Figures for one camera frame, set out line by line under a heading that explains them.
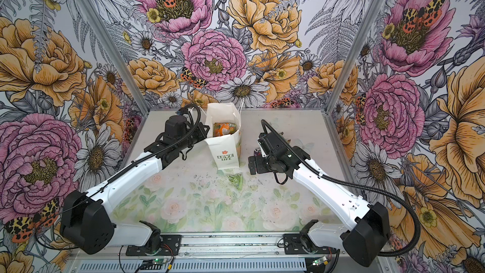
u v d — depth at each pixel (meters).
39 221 0.62
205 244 0.76
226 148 0.83
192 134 0.60
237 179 0.89
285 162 0.52
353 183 0.43
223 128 0.94
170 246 0.73
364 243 0.38
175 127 0.61
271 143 0.58
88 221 0.41
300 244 0.67
